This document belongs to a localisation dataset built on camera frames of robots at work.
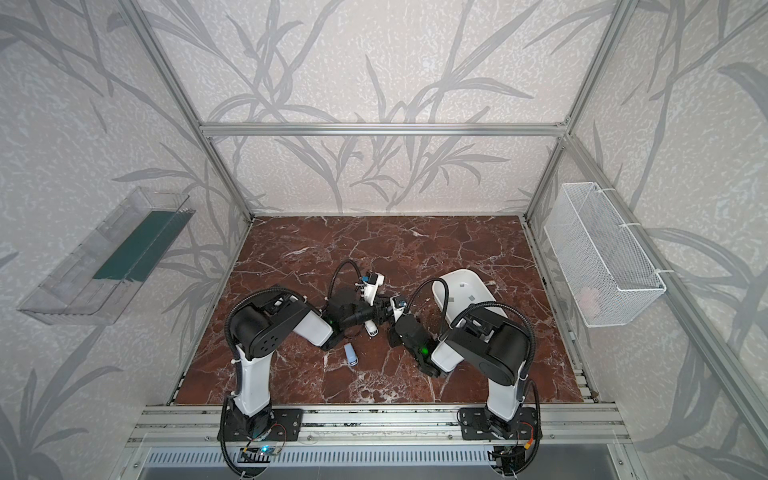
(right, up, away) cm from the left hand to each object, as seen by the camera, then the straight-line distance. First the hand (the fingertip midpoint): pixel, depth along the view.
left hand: (403, 295), depth 90 cm
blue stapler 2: (-9, -9, -3) cm, 13 cm away
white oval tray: (+21, +1, +9) cm, 23 cm away
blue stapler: (-15, -15, -7) cm, 22 cm away
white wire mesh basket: (+43, +9, -29) cm, 52 cm away
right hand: (-4, -5, +3) cm, 7 cm away
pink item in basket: (+46, +2, -16) cm, 49 cm away
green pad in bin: (-56, +14, -27) cm, 63 cm away
